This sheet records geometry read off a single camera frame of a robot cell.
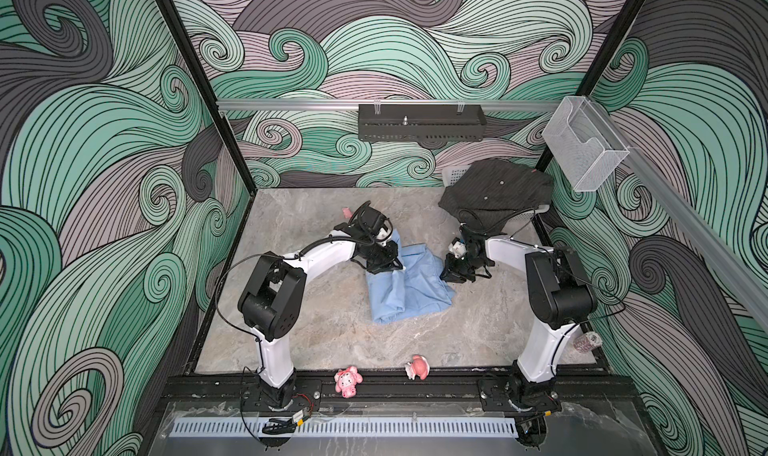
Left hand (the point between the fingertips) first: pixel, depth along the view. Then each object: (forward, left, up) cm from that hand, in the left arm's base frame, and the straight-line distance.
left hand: (404, 265), depth 86 cm
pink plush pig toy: (-29, +15, -7) cm, 34 cm away
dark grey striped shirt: (+36, -35, -5) cm, 51 cm away
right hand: (+2, -13, -10) cm, 17 cm away
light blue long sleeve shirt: (-3, -4, -9) cm, 11 cm away
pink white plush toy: (-25, -3, -8) cm, 27 cm away
